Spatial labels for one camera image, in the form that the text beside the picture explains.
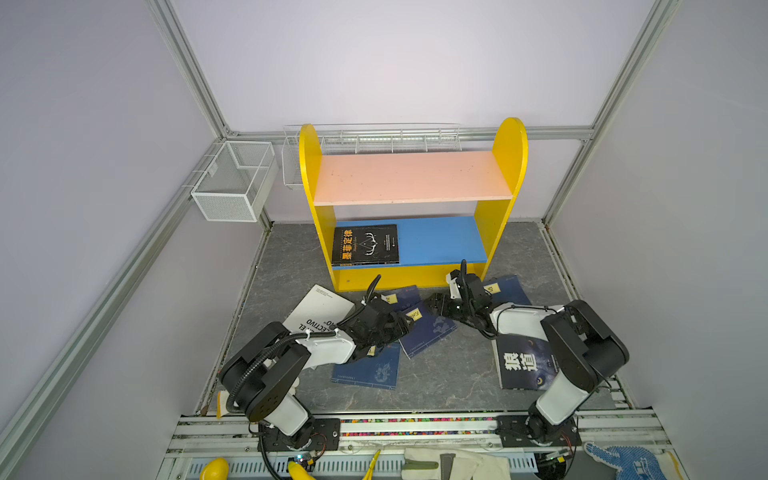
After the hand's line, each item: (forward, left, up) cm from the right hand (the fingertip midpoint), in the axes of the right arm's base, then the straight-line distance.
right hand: (433, 308), depth 94 cm
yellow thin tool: (-42, +17, +1) cm, 46 cm away
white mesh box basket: (+33, +64, +25) cm, 76 cm away
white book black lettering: (-1, +36, +1) cm, 36 cm away
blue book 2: (+8, -25, -1) cm, 27 cm away
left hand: (-8, +7, +2) cm, 11 cm away
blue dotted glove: (-40, -44, -2) cm, 60 cm away
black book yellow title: (+15, +23, +14) cm, 31 cm away
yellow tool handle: (-42, +33, +4) cm, 54 cm away
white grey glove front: (-40, 0, -1) cm, 40 cm away
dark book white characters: (-17, -24, -1) cm, 30 cm away
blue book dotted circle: (+5, +10, -2) cm, 11 cm away
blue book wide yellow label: (-7, +2, 0) cm, 7 cm away
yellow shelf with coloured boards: (+15, +1, +12) cm, 19 cm away
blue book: (-19, +16, 0) cm, 25 cm away
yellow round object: (-42, +52, +4) cm, 67 cm away
